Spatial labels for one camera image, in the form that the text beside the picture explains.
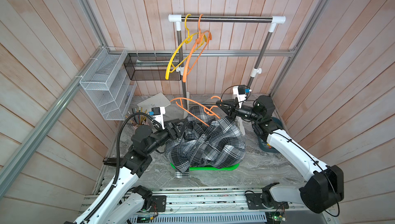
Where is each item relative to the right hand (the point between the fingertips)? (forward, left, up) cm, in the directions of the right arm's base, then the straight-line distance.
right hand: (216, 103), depth 68 cm
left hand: (-8, +14, -3) cm, 17 cm away
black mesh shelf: (+30, +37, -1) cm, 47 cm away
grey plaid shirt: (-12, -2, -16) cm, 20 cm away
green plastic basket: (-20, +2, -26) cm, 33 cm away
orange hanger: (-1, +4, -5) cm, 6 cm away
